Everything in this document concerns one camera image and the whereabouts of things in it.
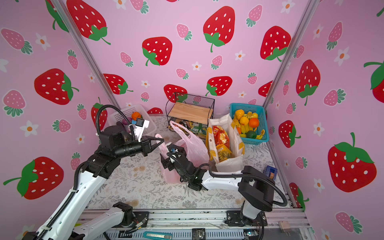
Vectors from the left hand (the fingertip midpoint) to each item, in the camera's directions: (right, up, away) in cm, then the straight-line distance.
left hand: (162, 140), depth 63 cm
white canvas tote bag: (+35, -14, +15) cm, 41 cm away
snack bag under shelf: (+14, +5, +41) cm, 44 cm away
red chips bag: (+29, 0, +27) cm, 40 cm away
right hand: (-1, -6, +13) cm, 14 cm away
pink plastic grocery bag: (+15, -7, +15) cm, 22 cm away
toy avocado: (+51, +1, +35) cm, 62 cm away
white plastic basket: (-47, +14, +48) cm, 68 cm away
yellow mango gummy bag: (+31, -10, +25) cm, 41 cm away
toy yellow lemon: (+49, +11, +44) cm, 67 cm away
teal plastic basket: (+65, +18, +51) cm, 84 cm away
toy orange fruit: (+56, +9, +44) cm, 72 cm away
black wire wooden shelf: (+11, +17, +41) cm, 46 cm away
